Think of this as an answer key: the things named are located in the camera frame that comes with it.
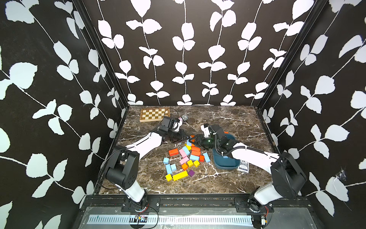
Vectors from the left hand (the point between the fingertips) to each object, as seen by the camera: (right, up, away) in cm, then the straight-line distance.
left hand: (190, 135), depth 86 cm
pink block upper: (-5, -13, +7) cm, 15 cm away
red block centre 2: (+4, -12, +5) cm, 14 cm away
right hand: (-1, -2, -6) cm, 6 cm away
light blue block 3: (+3, -15, +4) cm, 16 cm away
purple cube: (+1, -23, -2) cm, 23 cm away
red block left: (-11, -12, +5) cm, 17 cm away
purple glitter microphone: (-4, +11, +22) cm, 25 cm away
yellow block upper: (0, -9, +9) cm, 13 cm away
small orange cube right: (+28, 0, +18) cm, 33 cm away
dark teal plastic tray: (+22, -17, +2) cm, 28 cm away
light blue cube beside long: (-10, -19, 0) cm, 22 cm away
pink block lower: (-4, -16, +3) cm, 17 cm away
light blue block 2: (+11, -15, +4) cm, 19 cm away
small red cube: (+8, -16, +4) cm, 18 cm away
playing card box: (+33, -19, 0) cm, 39 cm away
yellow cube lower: (+4, -17, +1) cm, 18 cm away
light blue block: (-13, -20, -1) cm, 24 cm away
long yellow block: (-6, -24, -3) cm, 25 cm away
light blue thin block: (-1, -4, -4) cm, 6 cm away
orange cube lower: (-3, -19, 0) cm, 19 cm away
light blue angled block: (-2, -11, +7) cm, 13 cm away
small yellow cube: (-13, -24, -4) cm, 28 cm away
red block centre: (+4, -12, +10) cm, 16 cm away
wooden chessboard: (-29, +14, +25) cm, 41 cm away
